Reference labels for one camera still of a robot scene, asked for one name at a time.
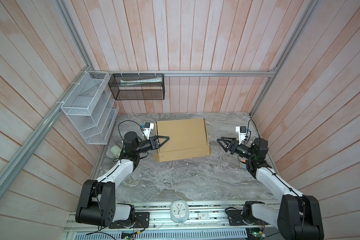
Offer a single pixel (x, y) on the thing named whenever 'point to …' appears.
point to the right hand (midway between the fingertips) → (219, 140)
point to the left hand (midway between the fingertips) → (168, 142)
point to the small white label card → (203, 215)
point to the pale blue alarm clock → (179, 210)
